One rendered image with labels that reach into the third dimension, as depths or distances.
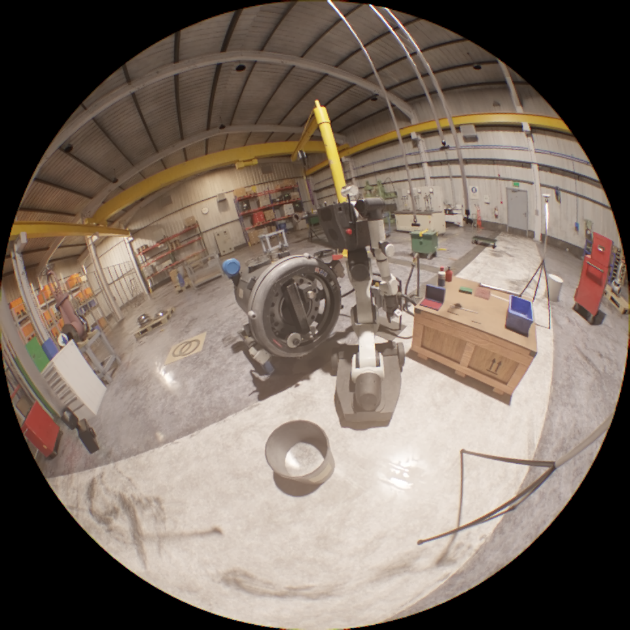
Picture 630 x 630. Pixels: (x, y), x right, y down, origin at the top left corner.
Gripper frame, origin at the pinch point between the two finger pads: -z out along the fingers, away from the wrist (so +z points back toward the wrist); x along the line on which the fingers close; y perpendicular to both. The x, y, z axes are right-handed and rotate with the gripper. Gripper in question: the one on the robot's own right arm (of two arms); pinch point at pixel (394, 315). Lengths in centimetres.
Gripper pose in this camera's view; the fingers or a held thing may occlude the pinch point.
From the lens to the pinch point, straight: 141.5
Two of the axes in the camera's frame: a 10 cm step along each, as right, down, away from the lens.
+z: -3.8, -7.7, -5.1
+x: 8.1, -5.4, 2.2
